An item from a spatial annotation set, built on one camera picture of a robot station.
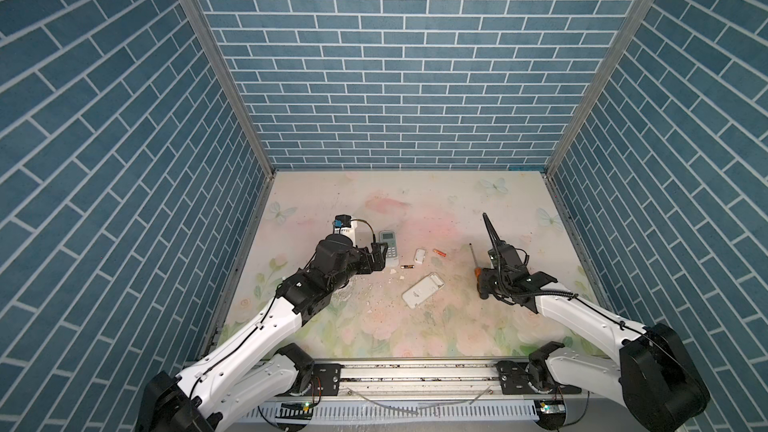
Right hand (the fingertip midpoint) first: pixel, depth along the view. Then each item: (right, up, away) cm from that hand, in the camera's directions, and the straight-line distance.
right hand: (479, 275), depth 89 cm
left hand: (-30, +10, -11) cm, 34 cm away
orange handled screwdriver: (+1, 0, +5) cm, 5 cm away
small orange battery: (-11, +5, +8) cm, 14 cm away
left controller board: (-49, -29, -16) cm, 59 cm away
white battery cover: (-18, +4, +8) cm, 20 cm away
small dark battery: (-22, +1, +5) cm, 22 cm away
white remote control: (-27, +5, +8) cm, 28 cm away
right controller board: (+14, -31, -15) cm, 37 cm away
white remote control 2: (-17, -5, 0) cm, 18 cm away
